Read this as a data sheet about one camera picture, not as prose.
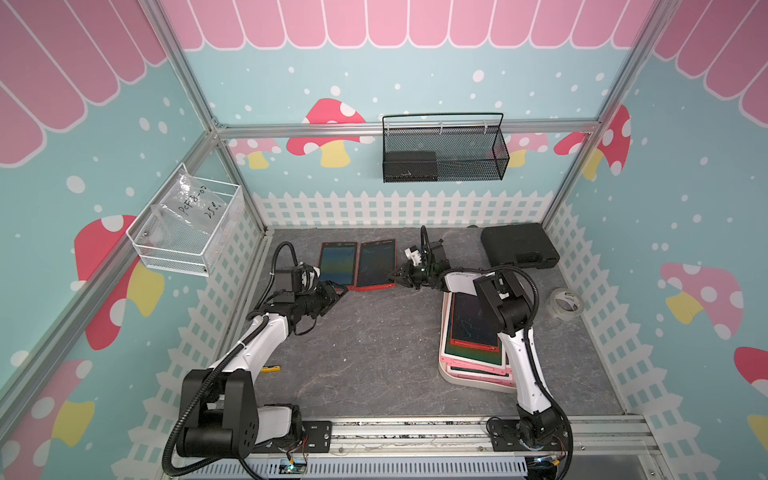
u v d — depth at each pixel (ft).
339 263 3.61
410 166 2.91
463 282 2.50
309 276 2.47
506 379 2.58
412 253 3.36
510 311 2.05
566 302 3.22
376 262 3.61
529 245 3.44
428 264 2.94
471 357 2.79
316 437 2.44
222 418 1.36
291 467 2.38
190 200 2.36
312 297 2.48
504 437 2.41
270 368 2.79
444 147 3.04
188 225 2.30
